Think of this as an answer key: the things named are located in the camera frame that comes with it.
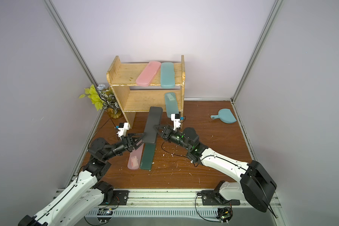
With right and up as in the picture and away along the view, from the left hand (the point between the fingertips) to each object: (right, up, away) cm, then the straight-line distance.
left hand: (145, 140), depth 63 cm
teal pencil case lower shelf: (+12, +18, +24) cm, 33 cm away
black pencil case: (+3, +9, +6) cm, 12 cm away
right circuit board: (+39, -39, +6) cm, 56 cm away
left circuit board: (-23, -42, +9) cm, 48 cm away
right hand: (+4, +6, +2) cm, 8 cm away
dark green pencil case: (-3, -16, +24) cm, 29 cm away
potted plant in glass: (-31, +22, +24) cm, 44 cm away
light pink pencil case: (-11, -16, +22) cm, 30 cm away
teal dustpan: (+55, +11, +47) cm, 73 cm away
